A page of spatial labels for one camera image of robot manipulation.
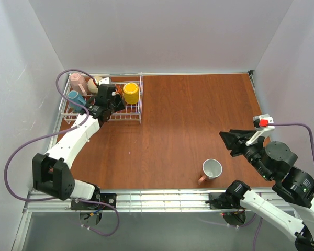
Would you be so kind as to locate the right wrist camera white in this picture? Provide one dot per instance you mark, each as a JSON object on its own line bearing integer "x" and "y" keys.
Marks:
{"x": 263, "y": 127}

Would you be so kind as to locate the white mug blue handle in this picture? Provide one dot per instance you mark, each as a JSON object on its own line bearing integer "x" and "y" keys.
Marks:
{"x": 76, "y": 101}

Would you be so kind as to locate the beige speckled round mug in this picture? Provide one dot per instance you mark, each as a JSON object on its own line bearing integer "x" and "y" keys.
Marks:
{"x": 92, "y": 88}

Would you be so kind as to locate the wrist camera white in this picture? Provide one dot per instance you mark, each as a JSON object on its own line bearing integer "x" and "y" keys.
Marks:
{"x": 104, "y": 80}
{"x": 263, "y": 127}

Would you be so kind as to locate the aluminium frame rail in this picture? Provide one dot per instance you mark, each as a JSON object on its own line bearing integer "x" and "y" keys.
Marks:
{"x": 159, "y": 200}

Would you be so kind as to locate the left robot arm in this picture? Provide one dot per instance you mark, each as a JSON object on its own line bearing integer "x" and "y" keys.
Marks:
{"x": 51, "y": 171}

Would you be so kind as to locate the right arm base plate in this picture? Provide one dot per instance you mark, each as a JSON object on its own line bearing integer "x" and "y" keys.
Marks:
{"x": 222, "y": 201}

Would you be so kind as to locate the pink faceted mug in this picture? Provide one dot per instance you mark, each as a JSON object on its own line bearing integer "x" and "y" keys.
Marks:
{"x": 78, "y": 83}

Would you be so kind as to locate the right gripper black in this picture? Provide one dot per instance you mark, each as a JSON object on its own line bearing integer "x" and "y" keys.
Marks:
{"x": 240, "y": 143}

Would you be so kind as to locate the yellow enamel mug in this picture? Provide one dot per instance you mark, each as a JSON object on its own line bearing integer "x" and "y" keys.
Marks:
{"x": 131, "y": 93}

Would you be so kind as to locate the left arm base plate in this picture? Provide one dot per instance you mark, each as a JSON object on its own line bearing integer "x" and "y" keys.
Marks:
{"x": 96, "y": 204}

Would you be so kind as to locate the white mug pink handle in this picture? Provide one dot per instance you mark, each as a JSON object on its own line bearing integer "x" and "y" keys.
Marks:
{"x": 212, "y": 169}

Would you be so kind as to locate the dark brown glazed mug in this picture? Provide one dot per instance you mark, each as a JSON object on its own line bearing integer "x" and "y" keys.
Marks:
{"x": 119, "y": 89}

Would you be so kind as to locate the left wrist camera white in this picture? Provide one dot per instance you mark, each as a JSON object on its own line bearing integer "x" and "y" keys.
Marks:
{"x": 104, "y": 80}

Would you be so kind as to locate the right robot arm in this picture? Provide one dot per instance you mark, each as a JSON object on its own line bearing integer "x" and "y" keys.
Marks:
{"x": 274, "y": 162}

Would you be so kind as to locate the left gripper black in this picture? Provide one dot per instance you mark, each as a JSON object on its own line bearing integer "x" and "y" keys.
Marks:
{"x": 116, "y": 102}

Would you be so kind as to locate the white wire dish rack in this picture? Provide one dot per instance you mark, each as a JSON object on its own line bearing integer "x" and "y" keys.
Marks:
{"x": 131, "y": 112}

